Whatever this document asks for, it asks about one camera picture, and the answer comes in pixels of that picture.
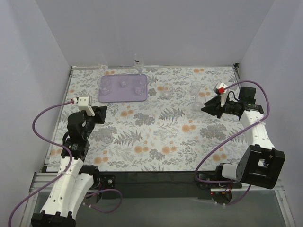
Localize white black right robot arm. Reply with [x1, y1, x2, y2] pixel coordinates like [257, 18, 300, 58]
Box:
[201, 83, 285, 189]

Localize tall clear champagne flute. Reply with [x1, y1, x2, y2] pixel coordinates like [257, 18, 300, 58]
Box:
[134, 53, 144, 78]

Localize short clear tumbler glass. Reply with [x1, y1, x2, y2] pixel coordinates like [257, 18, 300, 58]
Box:
[162, 83, 173, 99]

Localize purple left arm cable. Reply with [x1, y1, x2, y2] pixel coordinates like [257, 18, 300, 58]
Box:
[8, 98, 123, 227]

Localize clear stemmed wine glass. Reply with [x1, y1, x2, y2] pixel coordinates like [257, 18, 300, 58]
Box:
[97, 53, 108, 76]

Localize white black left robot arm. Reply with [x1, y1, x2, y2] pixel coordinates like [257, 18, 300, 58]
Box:
[31, 106, 107, 227]

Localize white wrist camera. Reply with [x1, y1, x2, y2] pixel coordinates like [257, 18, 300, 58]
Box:
[213, 82, 229, 107]
[77, 95, 95, 116]

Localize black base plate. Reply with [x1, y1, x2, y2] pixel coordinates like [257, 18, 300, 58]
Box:
[94, 170, 242, 201]

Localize lilac plastic tray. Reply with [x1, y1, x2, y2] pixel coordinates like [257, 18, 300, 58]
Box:
[98, 74, 148, 103]

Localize clear ribbed tumbler glass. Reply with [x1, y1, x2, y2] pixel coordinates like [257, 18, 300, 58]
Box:
[97, 75, 112, 96]

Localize floral patterned table mat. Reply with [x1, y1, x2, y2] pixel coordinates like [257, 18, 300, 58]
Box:
[46, 66, 266, 172]

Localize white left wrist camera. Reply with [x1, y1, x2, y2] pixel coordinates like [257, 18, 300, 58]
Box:
[77, 95, 95, 116]

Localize aluminium frame rail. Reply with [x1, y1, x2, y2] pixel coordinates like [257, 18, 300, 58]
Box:
[30, 171, 285, 192]

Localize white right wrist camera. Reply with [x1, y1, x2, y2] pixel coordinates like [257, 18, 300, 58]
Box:
[213, 82, 229, 107]

